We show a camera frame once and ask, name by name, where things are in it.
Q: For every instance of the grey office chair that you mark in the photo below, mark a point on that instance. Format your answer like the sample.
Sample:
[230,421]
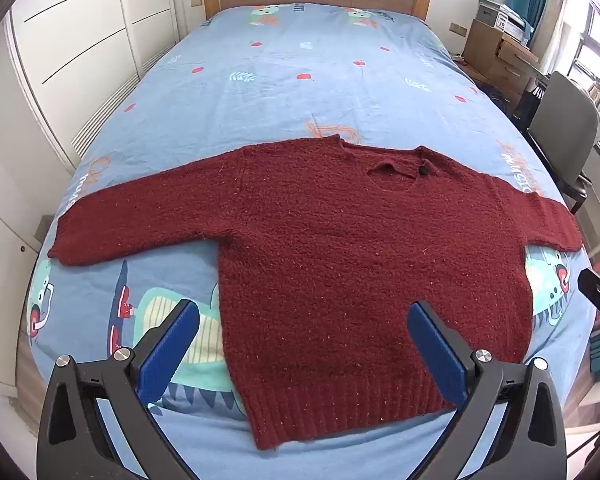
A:
[562,125]

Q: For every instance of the blue cartoon printed bed sheet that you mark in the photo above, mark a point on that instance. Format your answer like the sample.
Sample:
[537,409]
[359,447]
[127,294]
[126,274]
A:
[300,65]

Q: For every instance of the black bag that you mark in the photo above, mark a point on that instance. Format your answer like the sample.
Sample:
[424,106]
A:
[530,105]

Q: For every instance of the dark red knitted sweater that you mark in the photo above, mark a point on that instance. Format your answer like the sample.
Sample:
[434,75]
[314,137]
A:
[340,260]

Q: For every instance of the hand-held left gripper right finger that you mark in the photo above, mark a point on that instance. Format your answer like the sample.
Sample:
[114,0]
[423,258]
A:
[440,355]

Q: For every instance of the wooden desk with drawers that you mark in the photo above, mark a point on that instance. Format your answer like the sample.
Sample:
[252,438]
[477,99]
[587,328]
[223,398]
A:
[495,60]

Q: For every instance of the white printer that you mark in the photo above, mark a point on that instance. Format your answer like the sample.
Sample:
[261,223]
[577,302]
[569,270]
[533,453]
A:
[502,17]

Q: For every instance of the white wardrobe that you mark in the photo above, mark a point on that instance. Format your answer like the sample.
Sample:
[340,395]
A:
[80,25]

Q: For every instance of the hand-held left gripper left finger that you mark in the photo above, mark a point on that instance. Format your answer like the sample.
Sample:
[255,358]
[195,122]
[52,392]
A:
[167,355]

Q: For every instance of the white vent grille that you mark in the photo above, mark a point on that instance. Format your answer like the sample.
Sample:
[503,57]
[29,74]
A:
[105,115]

